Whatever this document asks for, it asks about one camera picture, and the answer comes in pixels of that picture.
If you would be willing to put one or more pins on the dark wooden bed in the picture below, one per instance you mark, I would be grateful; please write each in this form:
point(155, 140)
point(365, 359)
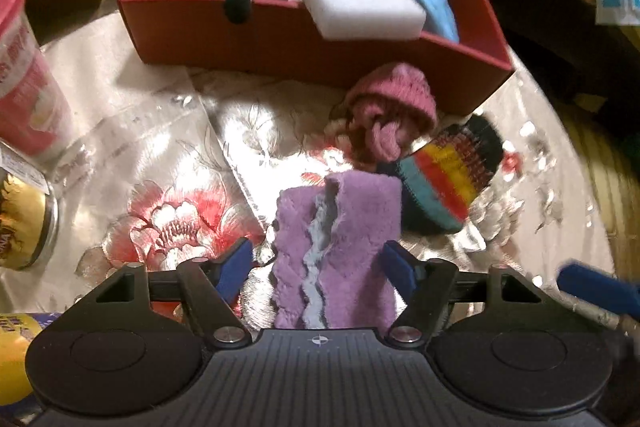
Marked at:
point(560, 52)

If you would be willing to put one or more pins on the pink knit hat doll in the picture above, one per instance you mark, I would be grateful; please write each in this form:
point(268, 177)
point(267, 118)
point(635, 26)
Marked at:
point(395, 97)

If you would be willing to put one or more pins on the blue face mask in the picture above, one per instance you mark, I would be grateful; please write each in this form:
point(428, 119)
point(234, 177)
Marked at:
point(440, 12)

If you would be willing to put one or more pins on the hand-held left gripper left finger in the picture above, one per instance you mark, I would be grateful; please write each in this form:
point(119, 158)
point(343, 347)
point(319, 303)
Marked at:
point(232, 269)

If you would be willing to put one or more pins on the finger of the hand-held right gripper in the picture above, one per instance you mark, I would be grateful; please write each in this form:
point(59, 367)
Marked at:
point(600, 289)

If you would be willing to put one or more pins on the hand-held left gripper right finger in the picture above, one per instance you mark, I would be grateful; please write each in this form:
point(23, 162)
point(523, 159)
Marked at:
point(400, 269)

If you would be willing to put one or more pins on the red cardboard box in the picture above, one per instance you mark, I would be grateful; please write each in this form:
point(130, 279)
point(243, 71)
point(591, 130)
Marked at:
point(280, 42)

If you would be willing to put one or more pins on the pink lidded cup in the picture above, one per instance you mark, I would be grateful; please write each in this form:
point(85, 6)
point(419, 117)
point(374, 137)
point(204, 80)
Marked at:
point(30, 97)

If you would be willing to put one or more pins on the striped knit sock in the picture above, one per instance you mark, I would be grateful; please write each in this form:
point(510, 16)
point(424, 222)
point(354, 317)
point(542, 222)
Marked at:
point(450, 177)

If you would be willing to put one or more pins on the purple fuzzy cloth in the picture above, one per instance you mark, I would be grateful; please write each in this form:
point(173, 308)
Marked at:
point(360, 247)

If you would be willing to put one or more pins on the blue drink can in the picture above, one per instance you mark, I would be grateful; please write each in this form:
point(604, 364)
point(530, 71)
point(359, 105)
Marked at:
point(15, 347)

